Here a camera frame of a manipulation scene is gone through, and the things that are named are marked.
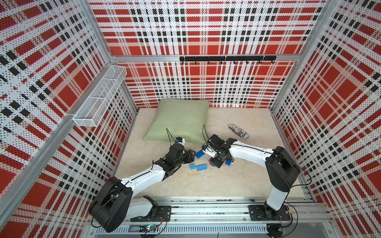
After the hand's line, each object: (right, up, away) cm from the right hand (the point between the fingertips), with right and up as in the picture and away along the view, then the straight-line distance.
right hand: (218, 160), depth 89 cm
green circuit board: (-36, -27, -20) cm, 49 cm away
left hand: (-15, +5, -1) cm, 16 cm away
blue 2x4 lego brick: (-12, +3, +4) cm, 13 cm away
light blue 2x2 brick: (-16, -3, 0) cm, 16 cm away
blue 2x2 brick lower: (+6, -2, +2) cm, 7 cm away
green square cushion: (-29, +26, +11) cm, 40 cm away
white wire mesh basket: (-79, +31, +3) cm, 85 cm away
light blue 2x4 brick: (-11, -4, 0) cm, 11 cm away
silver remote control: (+16, +17, +15) cm, 28 cm away
